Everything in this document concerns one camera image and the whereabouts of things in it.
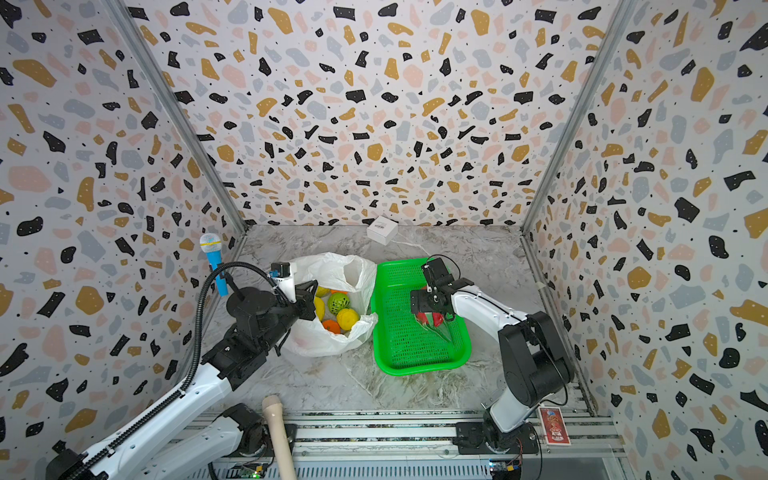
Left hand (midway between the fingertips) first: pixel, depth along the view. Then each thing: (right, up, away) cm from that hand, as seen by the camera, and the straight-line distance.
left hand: (316, 278), depth 73 cm
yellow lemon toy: (+5, -13, +17) cm, 22 cm away
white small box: (+13, +15, +43) cm, 48 cm away
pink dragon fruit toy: (+29, -13, +15) cm, 36 cm away
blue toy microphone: (-30, +9, +7) cm, 32 cm away
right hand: (+28, -7, +19) cm, 34 cm away
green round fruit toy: (+1, -9, +19) cm, 21 cm away
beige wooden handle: (-11, -33, +2) cm, 35 cm away
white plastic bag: (+8, 0, +10) cm, 13 cm away
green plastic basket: (+21, -22, +17) cm, 35 cm away
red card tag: (+60, -38, +1) cm, 71 cm away
